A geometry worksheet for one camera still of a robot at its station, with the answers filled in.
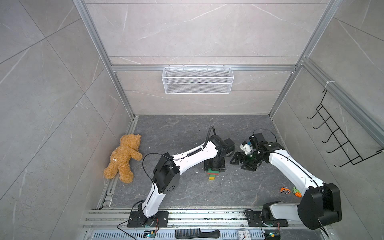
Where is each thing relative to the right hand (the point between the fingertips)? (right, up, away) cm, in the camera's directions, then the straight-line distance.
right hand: (237, 164), depth 81 cm
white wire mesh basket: (-22, +53, +20) cm, 61 cm away
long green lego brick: (-16, -2, -6) cm, 17 cm away
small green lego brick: (-14, -7, +3) cm, 16 cm away
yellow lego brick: (-14, -9, +5) cm, 17 cm away
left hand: (-10, -3, -1) cm, 11 cm away
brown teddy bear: (-67, +3, +4) cm, 67 cm away
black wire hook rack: (+41, +13, -17) cm, 46 cm away
